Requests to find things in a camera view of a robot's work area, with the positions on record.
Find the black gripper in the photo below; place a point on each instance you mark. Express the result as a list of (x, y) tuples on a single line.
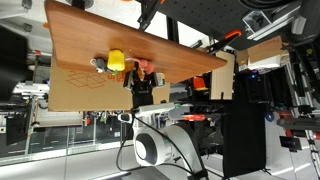
[(143, 95)]

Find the pink toy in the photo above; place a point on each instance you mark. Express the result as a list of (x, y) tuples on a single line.
[(147, 66)]

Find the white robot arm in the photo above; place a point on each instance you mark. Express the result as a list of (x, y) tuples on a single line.
[(166, 146)]

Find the yellow pepper toy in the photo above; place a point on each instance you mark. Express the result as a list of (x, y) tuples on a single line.
[(116, 60)]

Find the grey toy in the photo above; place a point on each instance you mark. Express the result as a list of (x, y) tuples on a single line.
[(99, 65)]

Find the green yellow tin can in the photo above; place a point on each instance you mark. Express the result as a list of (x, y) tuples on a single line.
[(160, 80)]

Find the notched cardboard panel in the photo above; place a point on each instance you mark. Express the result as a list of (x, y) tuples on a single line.
[(222, 75)]

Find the brown cardboard box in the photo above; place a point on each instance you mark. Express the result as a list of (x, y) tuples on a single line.
[(265, 50)]

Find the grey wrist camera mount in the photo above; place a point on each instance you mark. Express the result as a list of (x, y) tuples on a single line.
[(153, 110)]

